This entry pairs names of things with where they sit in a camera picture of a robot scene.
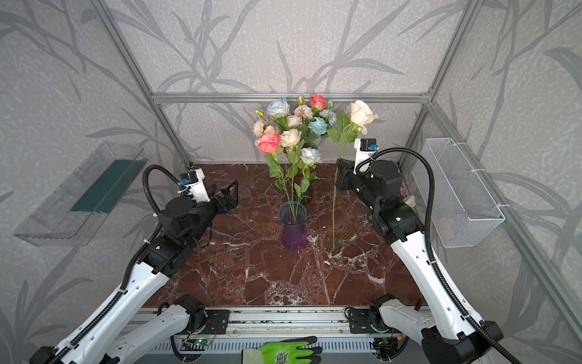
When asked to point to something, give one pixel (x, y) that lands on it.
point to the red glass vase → (308, 197)
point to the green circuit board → (201, 341)
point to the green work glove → (289, 351)
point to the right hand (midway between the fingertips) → (337, 160)
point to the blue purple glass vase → (294, 236)
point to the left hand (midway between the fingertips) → (229, 184)
